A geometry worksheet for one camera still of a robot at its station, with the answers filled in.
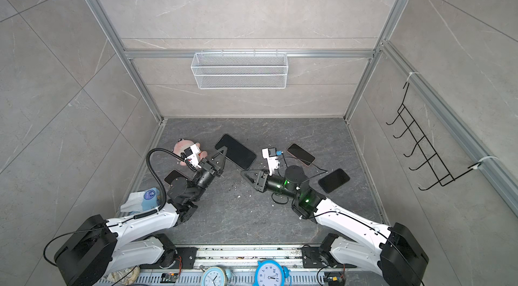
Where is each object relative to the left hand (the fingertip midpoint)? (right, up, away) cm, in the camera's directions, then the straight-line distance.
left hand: (228, 148), depth 67 cm
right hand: (+5, -9, 0) cm, 11 cm away
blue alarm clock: (+14, -44, +2) cm, 46 cm away
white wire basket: (0, +37, +34) cm, 50 cm away
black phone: (+2, -1, +2) cm, 3 cm away
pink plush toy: (-28, 0, +32) cm, 42 cm away
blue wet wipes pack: (-41, -24, +15) cm, 50 cm away
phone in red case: (+32, -6, +37) cm, 49 cm away
